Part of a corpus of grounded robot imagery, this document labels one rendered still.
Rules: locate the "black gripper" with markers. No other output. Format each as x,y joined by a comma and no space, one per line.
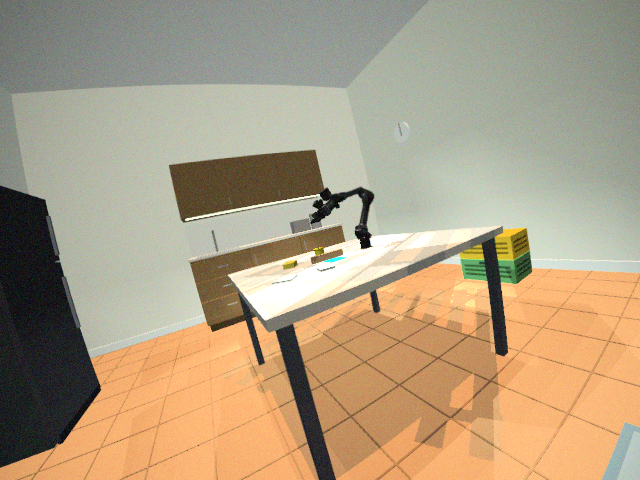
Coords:
320,214

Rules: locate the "tan wooden strip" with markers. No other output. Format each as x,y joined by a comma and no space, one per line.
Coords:
326,256

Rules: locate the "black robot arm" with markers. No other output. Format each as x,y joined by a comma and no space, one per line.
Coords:
361,230

